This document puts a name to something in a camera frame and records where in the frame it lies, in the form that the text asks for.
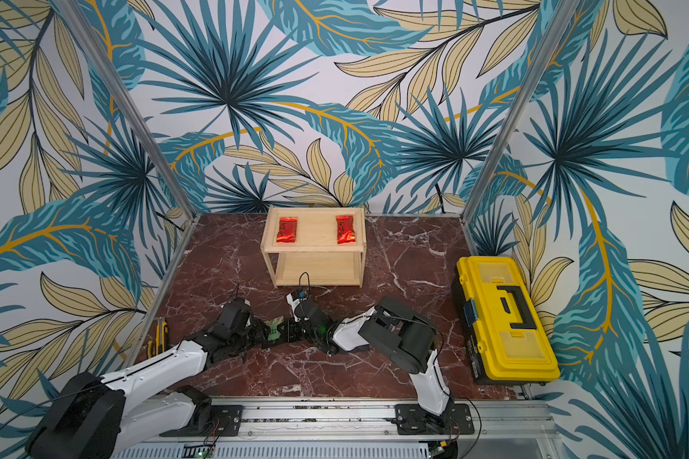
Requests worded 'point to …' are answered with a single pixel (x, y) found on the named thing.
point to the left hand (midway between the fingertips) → (267, 334)
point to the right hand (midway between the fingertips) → (277, 327)
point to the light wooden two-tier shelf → (326, 243)
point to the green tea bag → (273, 323)
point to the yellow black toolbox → (505, 339)
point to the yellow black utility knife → (160, 345)
